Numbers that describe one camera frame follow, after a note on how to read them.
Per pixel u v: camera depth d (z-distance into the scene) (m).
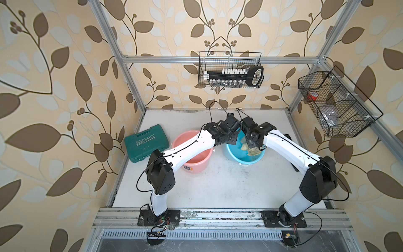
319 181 0.43
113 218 0.76
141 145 0.96
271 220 0.74
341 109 0.73
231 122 0.60
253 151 0.83
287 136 1.02
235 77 0.85
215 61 0.91
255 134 0.59
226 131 0.60
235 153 0.95
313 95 0.84
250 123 0.67
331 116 0.73
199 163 0.75
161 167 0.45
